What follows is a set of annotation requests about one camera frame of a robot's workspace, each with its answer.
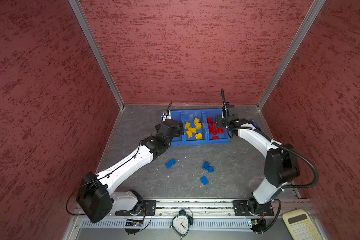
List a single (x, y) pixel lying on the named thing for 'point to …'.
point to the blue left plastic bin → (179, 115)
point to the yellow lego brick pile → (198, 125)
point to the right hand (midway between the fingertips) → (220, 121)
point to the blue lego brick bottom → (205, 180)
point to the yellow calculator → (300, 226)
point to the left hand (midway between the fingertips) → (173, 126)
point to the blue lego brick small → (211, 169)
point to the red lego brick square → (210, 120)
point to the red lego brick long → (212, 128)
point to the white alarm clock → (181, 223)
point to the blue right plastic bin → (216, 135)
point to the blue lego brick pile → (171, 163)
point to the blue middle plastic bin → (190, 137)
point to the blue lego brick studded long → (206, 165)
